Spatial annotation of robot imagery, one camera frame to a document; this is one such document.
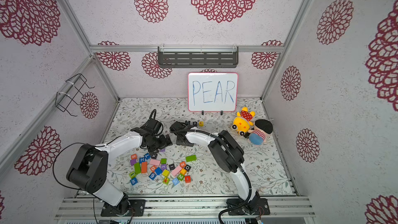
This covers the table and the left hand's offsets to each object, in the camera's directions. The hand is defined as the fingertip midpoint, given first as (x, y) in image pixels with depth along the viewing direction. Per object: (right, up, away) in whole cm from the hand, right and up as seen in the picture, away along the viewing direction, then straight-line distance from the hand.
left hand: (167, 147), depth 90 cm
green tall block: (-17, -11, -2) cm, 20 cm away
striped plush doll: (+55, +7, +2) cm, 56 cm away
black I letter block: (+3, -10, -5) cm, 12 cm away
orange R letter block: (+10, -9, -3) cm, 14 cm away
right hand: (+8, +3, +6) cm, 10 cm away
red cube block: (+13, -15, -9) cm, 22 cm away
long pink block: (+6, -12, -6) cm, 15 cm away
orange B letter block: (+10, -12, -6) cm, 17 cm away
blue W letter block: (-16, -16, -9) cm, 24 cm away
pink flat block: (-6, -9, -1) cm, 11 cm away
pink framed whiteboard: (+28, +34, +16) cm, 47 cm away
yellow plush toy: (+46, +14, +8) cm, 49 cm away
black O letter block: (+12, -10, -5) cm, 17 cm away
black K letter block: (-7, -5, 0) cm, 9 cm away
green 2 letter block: (+9, -14, -8) cm, 19 cm away
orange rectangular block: (-13, -11, -3) cm, 17 cm away
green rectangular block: (+14, -7, 0) cm, 15 cm away
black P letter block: (+16, +12, +14) cm, 24 cm away
